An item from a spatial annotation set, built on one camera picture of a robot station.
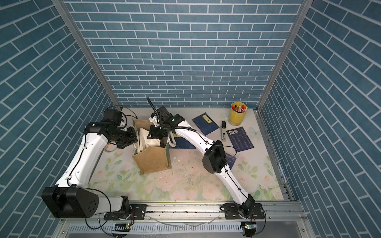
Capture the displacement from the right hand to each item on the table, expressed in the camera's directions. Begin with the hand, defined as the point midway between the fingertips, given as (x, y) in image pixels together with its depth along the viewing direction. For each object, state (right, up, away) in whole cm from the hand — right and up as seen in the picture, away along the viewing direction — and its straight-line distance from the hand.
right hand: (149, 137), depth 82 cm
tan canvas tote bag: (+3, -8, -5) cm, 10 cm away
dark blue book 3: (+17, -5, +11) cm, 21 cm away
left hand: (-2, 0, -5) cm, 5 cm away
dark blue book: (+57, -3, +19) cm, 60 cm away
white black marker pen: (+46, +7, +23) cm, 52 cm away
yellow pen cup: (+56, +15, +21) cm, 62 cm away
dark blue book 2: (+33, +8, +28) cm, 44 cm away
